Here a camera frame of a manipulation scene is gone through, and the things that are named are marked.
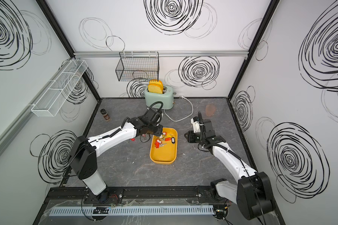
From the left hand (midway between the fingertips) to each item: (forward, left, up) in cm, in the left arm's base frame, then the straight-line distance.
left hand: (160, 129), depth 86 cm
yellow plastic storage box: (-7, -2, -14) cm, 15 cm away
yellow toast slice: (+30, +5, +9) cm, 32 cm away
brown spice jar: (+15, +42, -3) cm, 45 cm away
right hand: (-4, -16, 0) cm, 17 cm away
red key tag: (-18, +10, +20) cm, 29 cm away
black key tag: (-1, -8, -12) cm, 14 cm away
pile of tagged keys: (+2, -2, -12) cm, 12 cm away
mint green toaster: (+28, -2, -1) cm, 28 cm away
